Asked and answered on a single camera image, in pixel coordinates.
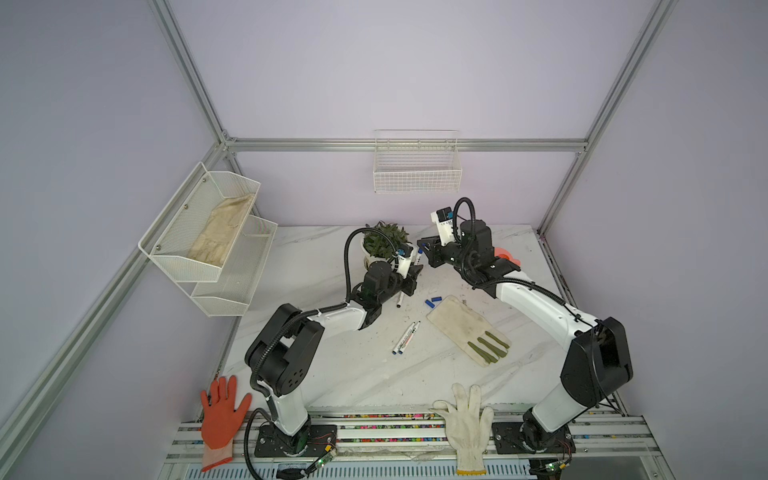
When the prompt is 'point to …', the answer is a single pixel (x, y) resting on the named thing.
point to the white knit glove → (468, 428)
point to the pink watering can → (502, 253)
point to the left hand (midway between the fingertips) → (417, 261)
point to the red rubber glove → (220, 418)
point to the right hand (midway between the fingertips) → (417, 246)
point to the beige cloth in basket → (215, 236)
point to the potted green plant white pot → (376, 247)
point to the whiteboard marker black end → (398, 305)
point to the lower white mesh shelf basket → (235, 287)
